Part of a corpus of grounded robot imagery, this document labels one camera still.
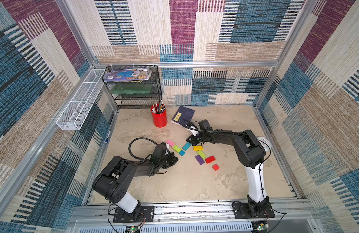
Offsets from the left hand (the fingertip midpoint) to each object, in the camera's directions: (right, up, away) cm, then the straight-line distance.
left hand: (179, 158), depth 91 cm
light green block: (+14, +2, +2) cm, 15 cm away
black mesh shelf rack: (-35, +40, +28) cm, 60 cm away
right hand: (+7, +9, +10) cm, 16 cm away
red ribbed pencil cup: (-14, +24, +13) cm, 31 cm away
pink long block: (-6, +9, +8) cm, 13 cm away
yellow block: (+11, +6, +5) cm, 13 cm away
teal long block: (+4, +7, +5) cm, 10 cm away
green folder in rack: (-32, +44, +4) cm, 55 cm away
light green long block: (-2, +5, +5) cm, 8 cm away
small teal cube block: (+2, +3, +3) cm, 4 cm away
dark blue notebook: (+3, +30, +24) cm, 38 cm away
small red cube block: (+22, -4, -3) cm, 22 cm away
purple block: (+12, -1, +1) cm, 12 cm away
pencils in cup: (-15, +33, +11) cm, 37 cm away
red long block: (+19, -1, +1) cm, 19 cm away
